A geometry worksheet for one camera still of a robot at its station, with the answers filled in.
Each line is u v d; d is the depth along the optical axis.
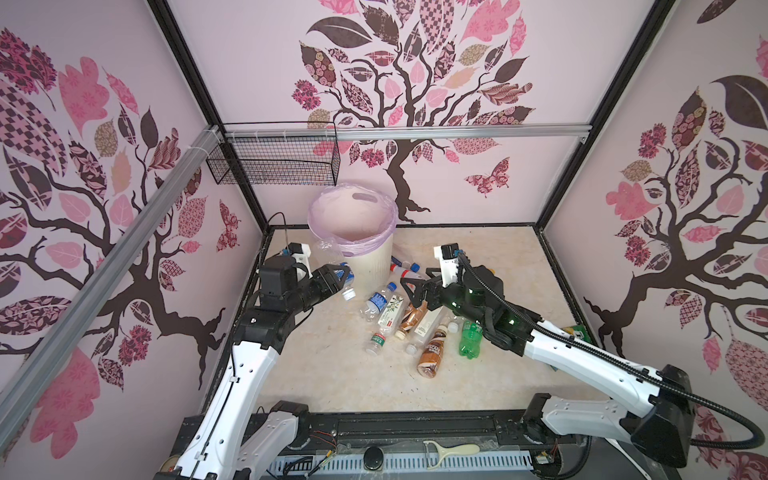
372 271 0.88
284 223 1.27
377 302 0.92
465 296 0.55
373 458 0.62
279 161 1.22
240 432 0.42
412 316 0.90
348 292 0.70
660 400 0.40
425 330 0.86
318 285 0.62
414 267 1.03
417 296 0.62
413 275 0.99
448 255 0.60
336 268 0.69
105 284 0.52
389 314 0.90
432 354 0.81
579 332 0.90
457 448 0.71
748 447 0.38
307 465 0.72
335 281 0.63
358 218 0.94
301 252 0.64
